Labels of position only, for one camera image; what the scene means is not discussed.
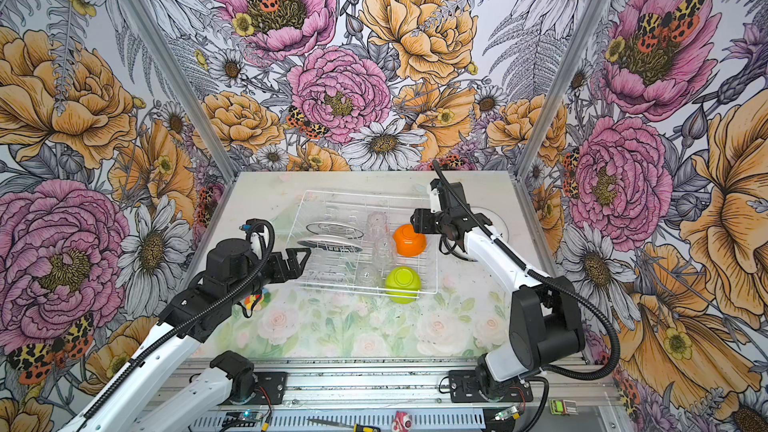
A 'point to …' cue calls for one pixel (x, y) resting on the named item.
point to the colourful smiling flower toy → (263, 299)
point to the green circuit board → (251, 415)
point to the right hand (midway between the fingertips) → (420, 227)
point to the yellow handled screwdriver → (356, 427)
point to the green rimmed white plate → (335, 229)
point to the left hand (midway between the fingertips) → (295, 262)
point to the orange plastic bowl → (407, 242)
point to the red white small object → (402, 422)
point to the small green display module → (563, 407)
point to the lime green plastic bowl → (403, 278)
